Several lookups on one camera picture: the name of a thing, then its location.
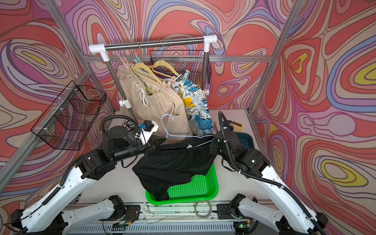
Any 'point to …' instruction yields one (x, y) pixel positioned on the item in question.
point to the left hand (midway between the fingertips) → (165, 138)
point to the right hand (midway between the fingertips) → (214, 145)
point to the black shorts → (172, 162)
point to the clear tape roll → (199, 217)
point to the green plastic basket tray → (199, 187)
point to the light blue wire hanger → (190, 136)
